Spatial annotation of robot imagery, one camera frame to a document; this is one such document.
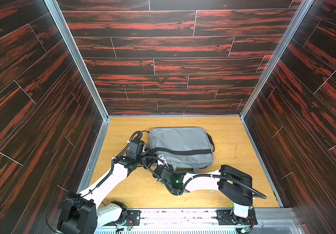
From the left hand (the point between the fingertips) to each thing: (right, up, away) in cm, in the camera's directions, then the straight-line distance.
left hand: (161, 155), depth 81 cm
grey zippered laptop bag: (+15, +2, +12) cm, 19 cm away
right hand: (0, -6, +5) cm, 8 cm away
